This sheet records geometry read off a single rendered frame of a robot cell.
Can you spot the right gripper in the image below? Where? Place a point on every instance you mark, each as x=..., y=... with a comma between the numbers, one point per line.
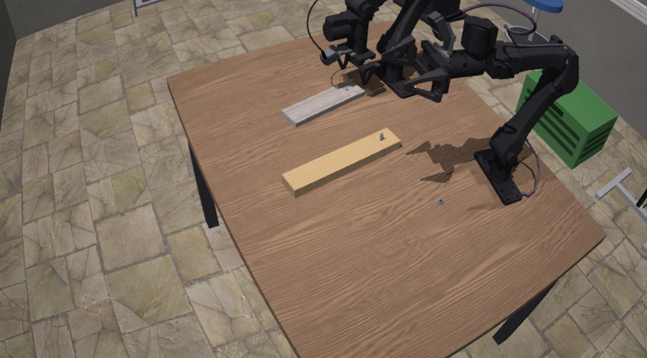
x=355, y=52

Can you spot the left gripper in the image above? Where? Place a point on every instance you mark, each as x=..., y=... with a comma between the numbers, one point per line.
x=439, y=59

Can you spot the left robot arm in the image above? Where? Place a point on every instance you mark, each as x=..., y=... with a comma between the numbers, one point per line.
x=503, y=60

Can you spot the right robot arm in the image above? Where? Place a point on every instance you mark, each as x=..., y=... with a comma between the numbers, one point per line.
x=339, y=26

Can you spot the light wooden plank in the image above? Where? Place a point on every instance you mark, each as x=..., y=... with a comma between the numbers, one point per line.
x=333, y=165

